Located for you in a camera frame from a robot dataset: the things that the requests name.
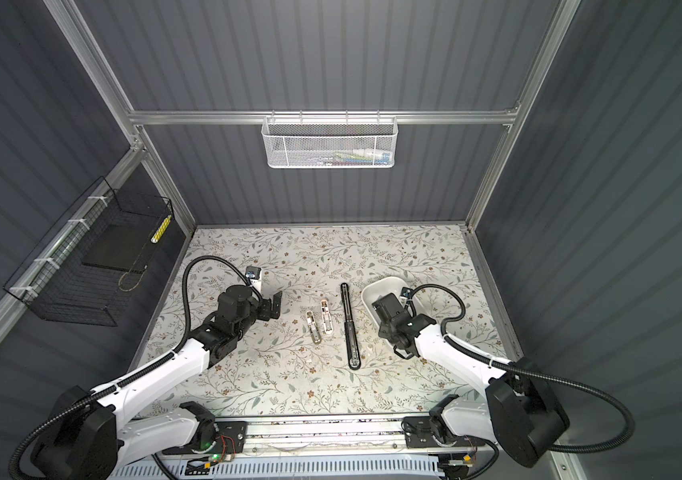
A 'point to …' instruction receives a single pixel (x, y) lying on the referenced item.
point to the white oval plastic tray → (381, 288)
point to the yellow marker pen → (161, 228)
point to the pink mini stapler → (327, 322)
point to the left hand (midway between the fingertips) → (264, 290)
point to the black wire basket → (86, 268)
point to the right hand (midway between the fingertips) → (396, 326)
